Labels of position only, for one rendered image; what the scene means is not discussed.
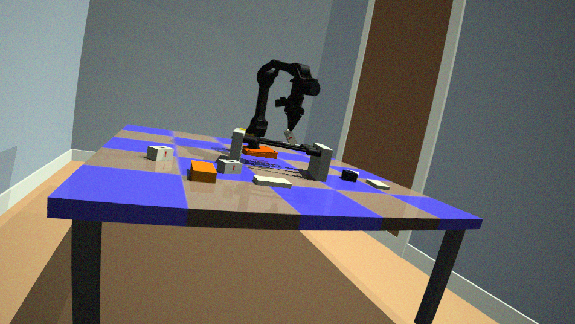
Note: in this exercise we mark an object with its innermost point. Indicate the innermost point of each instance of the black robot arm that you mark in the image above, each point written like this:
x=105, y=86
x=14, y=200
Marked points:
x=303, y=83

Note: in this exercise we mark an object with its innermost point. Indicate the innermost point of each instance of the white box with red arrow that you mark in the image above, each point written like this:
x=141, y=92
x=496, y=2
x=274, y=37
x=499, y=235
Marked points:
x=160, y=153

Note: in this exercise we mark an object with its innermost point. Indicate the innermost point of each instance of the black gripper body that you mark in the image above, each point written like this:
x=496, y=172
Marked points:
x=296, y=107

